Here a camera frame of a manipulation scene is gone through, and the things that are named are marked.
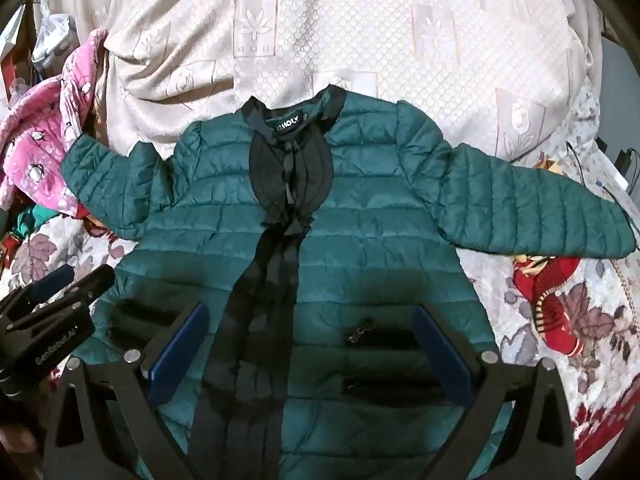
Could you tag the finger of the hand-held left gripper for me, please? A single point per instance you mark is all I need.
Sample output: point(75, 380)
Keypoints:
point(50, 282)
point(85, 287)

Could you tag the pink printed garment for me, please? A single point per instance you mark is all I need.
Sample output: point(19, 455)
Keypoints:
point(35, 150)

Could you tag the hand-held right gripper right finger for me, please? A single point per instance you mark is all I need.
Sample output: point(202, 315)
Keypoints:
point(445, 350)

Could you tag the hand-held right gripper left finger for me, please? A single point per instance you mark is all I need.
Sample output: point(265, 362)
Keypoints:
point(180, 345)

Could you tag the clear plastic bag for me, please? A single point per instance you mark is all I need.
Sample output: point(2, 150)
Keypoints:
point(52, 27)

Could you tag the teal quilted puffer jacket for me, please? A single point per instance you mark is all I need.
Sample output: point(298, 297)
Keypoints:
point(360, 200)

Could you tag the green garment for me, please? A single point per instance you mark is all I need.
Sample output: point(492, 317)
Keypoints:
point(30, 220)

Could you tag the red yellow striped garment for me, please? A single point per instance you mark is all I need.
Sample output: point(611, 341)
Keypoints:
point(545, 280)

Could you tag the beige embossed flower bedspread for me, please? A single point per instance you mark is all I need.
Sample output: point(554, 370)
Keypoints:
point(350, 25)

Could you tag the floral fleece blanket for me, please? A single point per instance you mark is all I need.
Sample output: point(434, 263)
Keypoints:
point(592, 270)

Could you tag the black power adapter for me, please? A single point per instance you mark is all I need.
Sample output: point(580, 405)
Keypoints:
point(628, 160)

